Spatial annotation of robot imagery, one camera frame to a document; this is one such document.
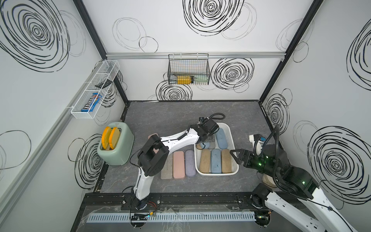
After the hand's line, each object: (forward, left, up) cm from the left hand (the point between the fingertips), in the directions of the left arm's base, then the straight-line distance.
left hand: (206, 137), depth 90 cm
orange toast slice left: (-10, +54, +13) cm, 56 cm away
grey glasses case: (-3, -4, -5) cm, 7 cm away
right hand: (-18, -11, +16) cm, 26 cm away
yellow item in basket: (+27, +15, +24) cm, 39 cm away
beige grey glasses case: (-20, +23, -5) cm, 31 cm away
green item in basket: (+26, +5, +24) cm, 36 cm away
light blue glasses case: (-13, -6, -5) cm, 15 cm away
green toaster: (-15, +48, +3) cm, 50 cm away
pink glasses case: (-17, +16, -5) cm, 24 cm away
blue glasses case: (+2, -11, -5) cm, 12 cm away
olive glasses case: (-16, +1, -4) cm, 17 cm away
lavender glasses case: (-15, +10, -5) cm, 19 cm away
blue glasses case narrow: (-5, -1, -2) cm, 5 cm away
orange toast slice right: (-10, +50, +13) cm, 52 cm away
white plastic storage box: (+6, -15, -1) cm, 16 cm away
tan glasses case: (-14, -11, -3) cm, 18 cm away
